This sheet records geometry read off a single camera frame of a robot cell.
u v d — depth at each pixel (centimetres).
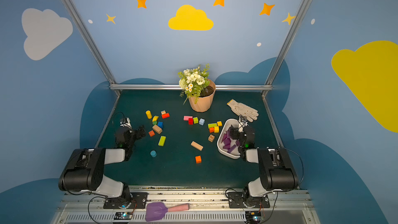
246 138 72
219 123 104
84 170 45
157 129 98
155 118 105
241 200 75
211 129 98
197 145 93
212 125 102
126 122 82
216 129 99
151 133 98
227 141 91
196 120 104
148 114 104
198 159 86
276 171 46
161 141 96
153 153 88
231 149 90
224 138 96
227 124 97
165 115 107
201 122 102
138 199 75
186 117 105
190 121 103
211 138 95
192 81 87
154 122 102
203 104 102
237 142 95
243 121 81
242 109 111
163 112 108
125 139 72
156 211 71
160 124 101
